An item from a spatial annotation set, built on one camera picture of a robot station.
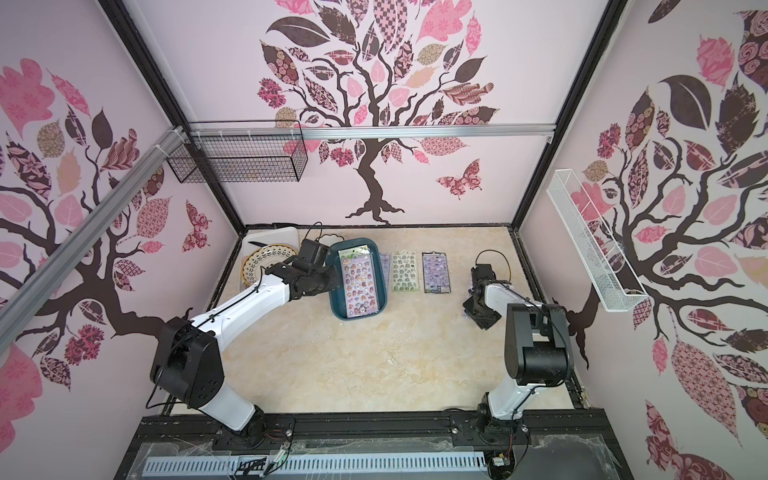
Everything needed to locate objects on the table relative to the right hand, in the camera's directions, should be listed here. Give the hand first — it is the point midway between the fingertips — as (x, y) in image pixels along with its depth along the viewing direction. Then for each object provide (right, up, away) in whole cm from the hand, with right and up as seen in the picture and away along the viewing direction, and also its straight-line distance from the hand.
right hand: (474, 318), depth 94 cm
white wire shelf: (+23, +14, -30) cm, 40 cm away
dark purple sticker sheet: (-11, +14, +13) cm, 22 cm away
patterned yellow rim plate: (-77, +17, +13) cm, 80 cm away
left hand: (-45, +12, -6) cm, 46 cm away
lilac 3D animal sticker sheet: (-37, +13, -6) cm, 40 cm away
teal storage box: (-43, +7, -7) cm, 45 cm away
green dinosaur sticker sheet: (-22, +15, +13) cm, 29 cm away
